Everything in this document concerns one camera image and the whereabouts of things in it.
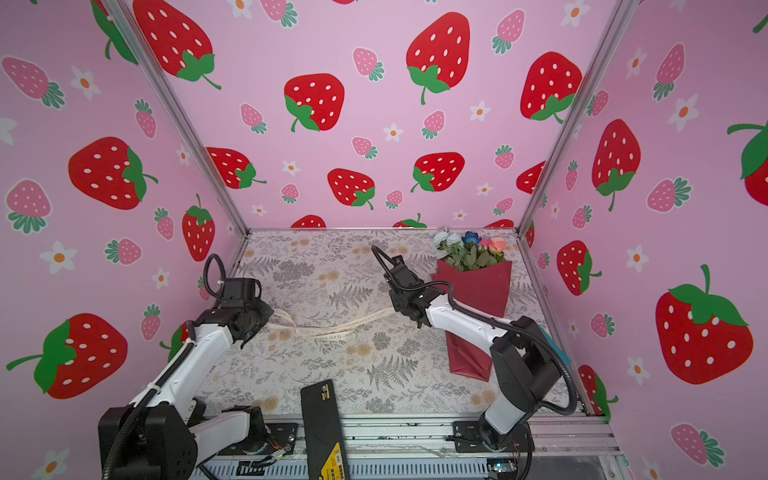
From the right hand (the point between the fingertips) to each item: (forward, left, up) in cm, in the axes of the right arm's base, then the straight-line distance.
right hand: (404, 287), depth 89 cm
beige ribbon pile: (-11, +24, -11) cm, 29 cm away
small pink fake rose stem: (+30, -28, -9) cm, 42 cm away
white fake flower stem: (+24, -18, -11) cm, 32 cm away
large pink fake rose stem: (+28, -32, -9) cm, 44 cm away
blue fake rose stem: (+30, -22, -6) cm, 38 cm away
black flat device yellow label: (-43, +14, -10) cm, 47 cm away
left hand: (-12, +40, 0) cm, 41 cm away
